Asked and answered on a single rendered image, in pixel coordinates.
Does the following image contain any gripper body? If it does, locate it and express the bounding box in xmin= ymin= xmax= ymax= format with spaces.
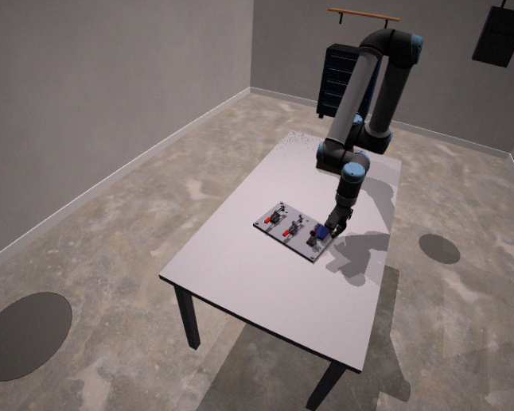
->
xmin=337 ymin=202 xmax=353 ymax=226

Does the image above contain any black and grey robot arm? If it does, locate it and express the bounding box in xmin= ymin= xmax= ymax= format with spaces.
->
xmin=316 ymin=28 xmax=423 ymax=207

